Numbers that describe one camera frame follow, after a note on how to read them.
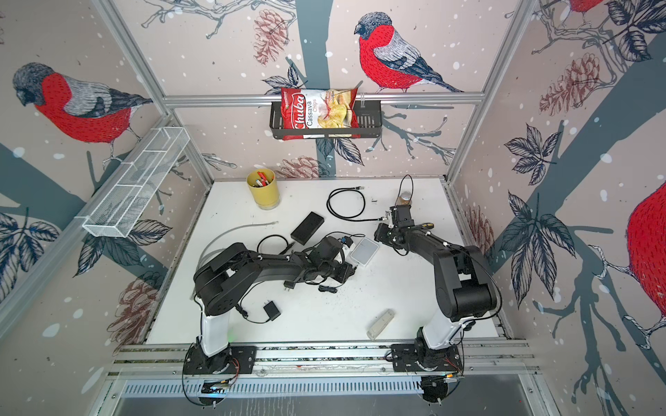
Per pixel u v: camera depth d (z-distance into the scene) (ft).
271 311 2.67
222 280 1.64
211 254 3.14
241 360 2.40
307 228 3.30
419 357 2.16
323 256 2.44
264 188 3.30
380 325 2.55
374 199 3.75
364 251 3.11
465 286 1.55
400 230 2.41
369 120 3.11
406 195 3.36
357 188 3.86
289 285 2.87
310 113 2.88
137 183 2.57
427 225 3.31
